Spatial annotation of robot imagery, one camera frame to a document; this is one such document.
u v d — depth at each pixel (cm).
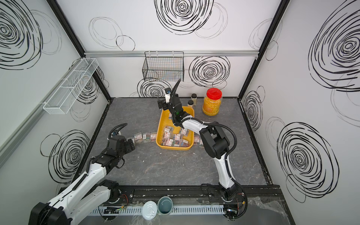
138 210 64
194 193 75
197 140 94
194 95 113
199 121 61
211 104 102
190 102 104
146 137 94
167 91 78
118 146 65
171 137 94
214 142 54
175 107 71
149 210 65
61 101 72
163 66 124
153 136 94
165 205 70
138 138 94
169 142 89
